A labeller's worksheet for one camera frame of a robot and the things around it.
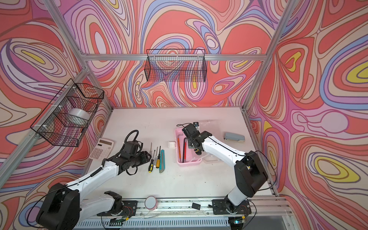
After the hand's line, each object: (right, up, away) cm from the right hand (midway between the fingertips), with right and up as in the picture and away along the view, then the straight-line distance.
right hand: (197, 144), depth 88 cm
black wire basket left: (-66, +15, -19) cm, 71 cm away
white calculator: (-63, -5, +6) cm, 63 cm away
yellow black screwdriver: (-29, -12, 0) cm, 31 cm away
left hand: (-29, -8, 0) cm, 30 cm away
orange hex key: (-13, +4, +14) cm, 19 cm away
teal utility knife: (-22, -11, +1) cm, 25 cm away
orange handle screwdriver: (-25, -11, +1) cm, 28 cm away
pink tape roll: (-25, -27, -17) cm, 41 cm away
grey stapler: (+28, +2, +16) cm, 32 cm away
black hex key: (-9, -5, +7) cm, 13 cm away
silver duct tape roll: (-61, +16, -18) cm, 66 cm away
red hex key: (-8, -5, +6) cm, 12 cm away
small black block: (-2, -31, -13) cm, 34 cm away
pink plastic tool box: (-4, -8, -4) cm, 9 cm away
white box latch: (-17, -1, +3) cm, 17 cm away
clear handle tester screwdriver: (-31, -6, +7) cm, 33 cm away
